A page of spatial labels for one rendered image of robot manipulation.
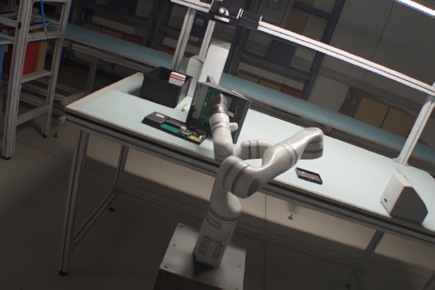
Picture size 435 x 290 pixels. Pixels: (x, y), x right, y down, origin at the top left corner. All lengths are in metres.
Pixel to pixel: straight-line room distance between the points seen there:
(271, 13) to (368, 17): 2.71
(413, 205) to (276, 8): 2.19
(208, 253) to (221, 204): 0.16
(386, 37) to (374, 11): 0.44
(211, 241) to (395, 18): 5.22
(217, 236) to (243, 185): 0.19
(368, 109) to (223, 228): 4.03
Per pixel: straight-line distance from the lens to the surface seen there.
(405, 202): 1.56
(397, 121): 5.04
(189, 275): 1.04
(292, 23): 5.10
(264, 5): 3.29
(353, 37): 5.72
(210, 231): 1.02
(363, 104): 4.84
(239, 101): 1.54
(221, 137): 1.26
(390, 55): 5.91
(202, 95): 1.57
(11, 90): 2.83
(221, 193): 0.99
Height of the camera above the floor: 1.55
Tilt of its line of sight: 19 degrees down
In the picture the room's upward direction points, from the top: 19 degrees clockwise
